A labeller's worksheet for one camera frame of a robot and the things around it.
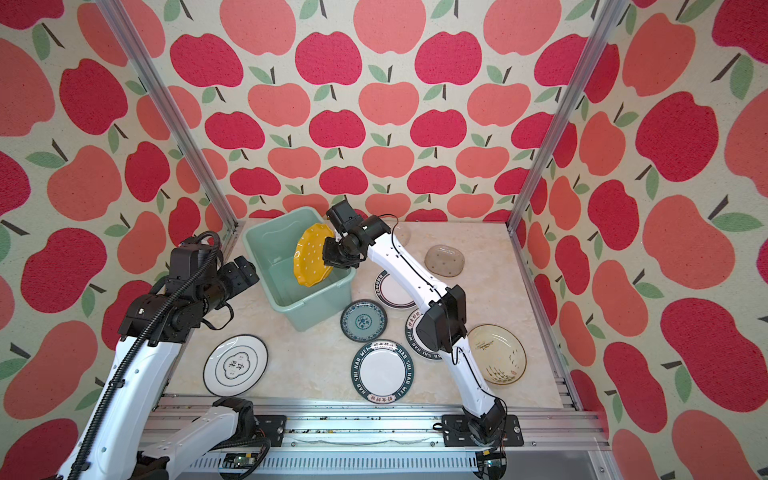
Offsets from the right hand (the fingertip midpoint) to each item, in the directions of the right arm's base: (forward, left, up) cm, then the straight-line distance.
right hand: (330, 259), depth 83 cm
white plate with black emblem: (-25, +25, -20) cm, 41 cm away
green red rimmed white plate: (+6, -17, -25) cm, 31 cm away
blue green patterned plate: (-7, -10, -21) cm, 24 cm away
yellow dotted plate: (+4, +9, -5) cm, 11 cm away
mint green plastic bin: (+10, +23, -7) cm, 26 cm away
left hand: (-13, +15, +9) cm, 22 cm away
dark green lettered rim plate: (-22, -17, -22) cm, 36 cm away
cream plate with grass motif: (-14, -51, -22) cm, 58 cm away
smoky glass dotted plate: (+20, -36, -21) cm, 46 cm away
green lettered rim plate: (-12, -26, -21) cm, 36 cm away
